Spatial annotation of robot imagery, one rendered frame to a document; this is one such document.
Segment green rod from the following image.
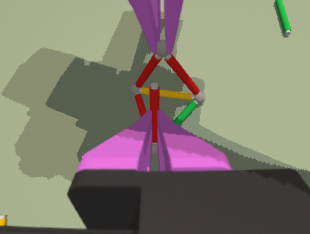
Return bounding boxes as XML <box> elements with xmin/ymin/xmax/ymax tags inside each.
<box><xmin>173</xmin><ymin>100</ymin><xmax>198</xmax><ymax>125</ymax></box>
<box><xmin>275</xmin><ymin>0</ymin><xmax>291</xmax><ymax>35</ymax></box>

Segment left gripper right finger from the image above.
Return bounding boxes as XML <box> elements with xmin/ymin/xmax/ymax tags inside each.
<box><xmin>157</xmin><ymin>110</ymin><xmax>232</xmax><ymax>171</ymax></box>

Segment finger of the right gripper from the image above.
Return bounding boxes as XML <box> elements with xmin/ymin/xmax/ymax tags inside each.
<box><xmin>128</xmin><ymin>0</ymin><xmax>161</xmax><ymax>53</ymax></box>
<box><xmin>164</xmin><ymin>0</ymin><xmax>184</xmax><ymax>54</ymax></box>

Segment grey ball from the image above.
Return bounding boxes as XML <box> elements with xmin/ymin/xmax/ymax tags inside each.
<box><xmin>194</xmin><ymin>91</ymin><xmax>206</xmax><ymax>104</ymax></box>
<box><xmin>156</xmin><ymin>40</ymin><xmax>169</xmax><ymax>57</ymax></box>
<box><xmin>130</xmin><ymin>83</ymin><xmax>141</xmax><ymax>95</ymax></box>
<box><xmin>152</xmin><ymin>143</ymin><xmax>158</xmax><ymax>154</ymax></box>

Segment red rod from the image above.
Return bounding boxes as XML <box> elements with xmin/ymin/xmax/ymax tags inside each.
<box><xmin>164</xmin><ymin>54</ymin><xmax>200</xmax><ymax>95</ymax></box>
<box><xmin>149</xmin><ymin>83</ymin><xmax>160</xmax><ymax>144</ymax></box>
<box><xmin>135</xmin><ymin>93</ymin><xmax>146</xmax><ymax>117</ymax></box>
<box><xmin>135</xmin><ymin>53</ymin><xmax>162</xmax><ymax>88</ymax></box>

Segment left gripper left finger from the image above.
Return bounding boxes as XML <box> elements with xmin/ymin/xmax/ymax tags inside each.
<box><xmin>75</xmin><ymin>110</ymin><xmax>152</xmax><ymax>174</ymax></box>

